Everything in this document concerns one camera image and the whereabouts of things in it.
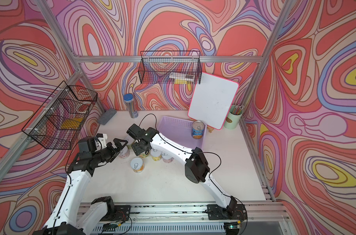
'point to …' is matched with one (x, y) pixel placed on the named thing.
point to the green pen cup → (234, 115)
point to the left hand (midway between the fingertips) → (124, 146)
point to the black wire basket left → (57, 123)
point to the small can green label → (130, 141)
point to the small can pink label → (167, 159)
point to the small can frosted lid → (143, 154)
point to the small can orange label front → (137, 164)
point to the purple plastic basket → (180, 131)
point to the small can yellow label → (156, 154)
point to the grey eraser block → (107, 116)
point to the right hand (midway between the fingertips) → (143, 150)
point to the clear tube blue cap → (128, 98)
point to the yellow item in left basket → (72, 123)
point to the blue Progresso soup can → (197, 127)
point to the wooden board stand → (210, 129)
